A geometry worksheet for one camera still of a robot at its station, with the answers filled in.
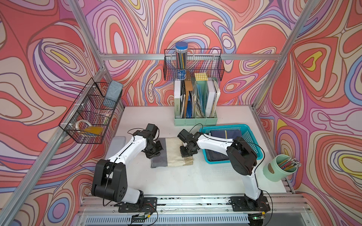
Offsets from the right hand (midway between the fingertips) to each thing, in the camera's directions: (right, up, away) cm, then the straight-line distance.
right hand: (185, 158), depth 91 cm
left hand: (-15, +5, -6) cm, 16 cm away
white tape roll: (-52, +23, -25) cm, 62 cm away
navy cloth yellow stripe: (+17, +3, -7) cm, 19 cm away
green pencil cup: (+52, 0, -16) cm, 54 cm away
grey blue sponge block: (-42, +42, -10) cm, 60 cm away
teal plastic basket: (+42, +16, +3) cm, 45 cm away
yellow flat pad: (-45, +20, -23) cm, 55 cm away
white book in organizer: (+18, +40, +5) cm, 44 cm away
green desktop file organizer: (+7, +37, +2) cm, 37 cm away
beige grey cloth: (-9, +2, -2) cm, 10 cm away
